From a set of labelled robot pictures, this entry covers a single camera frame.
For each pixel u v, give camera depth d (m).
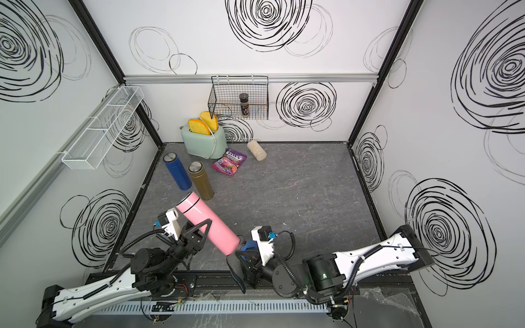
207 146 1.05
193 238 0.55
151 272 0.54
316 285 0.46
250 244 0.57
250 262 0.52
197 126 1.01
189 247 0.55
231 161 1.08
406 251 0.45
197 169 0.81
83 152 0.71
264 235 0.50
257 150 1.11
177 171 0.91
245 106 0.87
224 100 0.89
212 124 1.05
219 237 0.60
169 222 0.56
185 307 0.77
